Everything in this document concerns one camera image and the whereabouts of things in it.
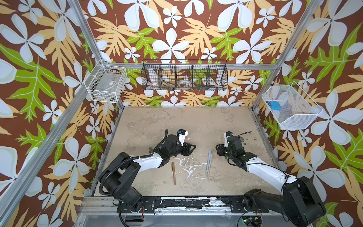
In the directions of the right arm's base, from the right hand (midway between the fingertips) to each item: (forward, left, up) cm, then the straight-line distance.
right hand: (216, 146), depth 88 cm
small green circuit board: (-38, -14, -10) cm, 42 cm away
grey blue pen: (-5, +4, -7) cm, 9 cm away
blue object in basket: (+18, -37, +18) cm, 44 cm away
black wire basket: (+44, +19, +24) cm, 53 cm away
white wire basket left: (+30, +69, +27) cm, 80 cm away
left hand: (0, +15, +4) cm, 16 cm away
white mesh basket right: (+14, -44, +20) cm, 50 cm away
